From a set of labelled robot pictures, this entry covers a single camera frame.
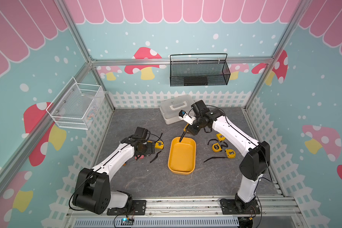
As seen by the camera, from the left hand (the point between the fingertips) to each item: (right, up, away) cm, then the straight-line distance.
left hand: (148, 152), depth 87 cm
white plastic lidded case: (+14, +30, +18) cm, 37 cm away
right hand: (+26, +15, -1) cm, 30 cm away
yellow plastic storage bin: (+22, -4, +5) cm, 23 cm away
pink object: (-5, -4, +5) cm, 8 cm away
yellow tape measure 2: (+45, +1, +7) cm, 45 cm away
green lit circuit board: (-9, -33, -14) cm, 37 cm away
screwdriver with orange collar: (-3, +2, -33) cm, 33 cm away
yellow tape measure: (+6, +3, +10) cm, 12 cm away
